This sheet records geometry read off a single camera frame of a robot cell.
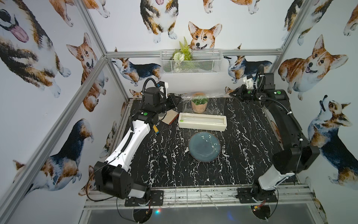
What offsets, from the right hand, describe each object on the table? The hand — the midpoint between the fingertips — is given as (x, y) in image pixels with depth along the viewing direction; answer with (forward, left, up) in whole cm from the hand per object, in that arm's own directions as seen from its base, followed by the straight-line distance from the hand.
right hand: (228, 91), depth 75 cm
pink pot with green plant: (+12, +15, -20) cm, 27 cm away
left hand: (-3, +24, +1) cm, 24 cm away
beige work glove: (+10, +37, -34) cm, 51 cm away
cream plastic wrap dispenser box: (+1, +12, -29) cm, 31 cm away
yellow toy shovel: (-3, +46, -34) cm, 57 cm away
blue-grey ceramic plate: (-15, +12, -35) cm, 40 cm away
